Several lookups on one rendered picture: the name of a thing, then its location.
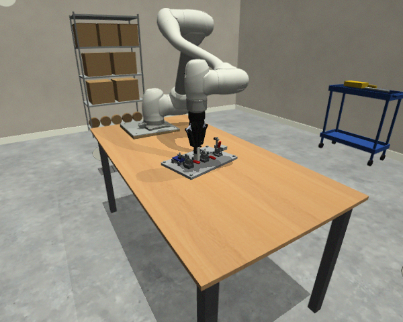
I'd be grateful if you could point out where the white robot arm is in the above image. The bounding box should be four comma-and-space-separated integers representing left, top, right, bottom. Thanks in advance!
138, 8, 249, 131

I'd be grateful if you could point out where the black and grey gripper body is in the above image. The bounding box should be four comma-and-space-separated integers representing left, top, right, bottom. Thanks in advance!
188, 111, 206, 131

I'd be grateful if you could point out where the blue rectangular plate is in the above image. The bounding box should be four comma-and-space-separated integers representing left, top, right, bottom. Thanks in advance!
172, 156, 185, 165

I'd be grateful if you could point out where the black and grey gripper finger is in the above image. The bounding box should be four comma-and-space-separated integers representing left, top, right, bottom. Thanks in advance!
198, 123, 208, 160
185, 124, 199, 161

